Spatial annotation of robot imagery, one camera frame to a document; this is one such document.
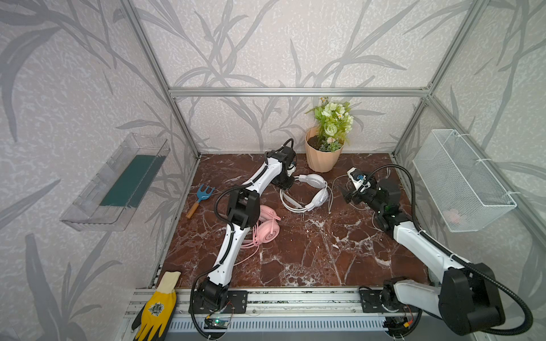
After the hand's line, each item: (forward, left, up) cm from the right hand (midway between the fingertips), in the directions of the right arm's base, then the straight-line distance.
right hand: (351, 171), depth 83 cm
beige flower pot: (+17, +9, -13) cm, 23 cm away
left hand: (+8, +26, -17) cm, 32 cm away
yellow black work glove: (-48, +69, -18) cm, 86 cm away
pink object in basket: (-18, -32, -2) cm, 37 cm away
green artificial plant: (+23, +4, +6) cm, 24 cm away
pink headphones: (-19, +33, -13) cm, 40 cm away
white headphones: (-6, +12, -12) cm, 17 cm away
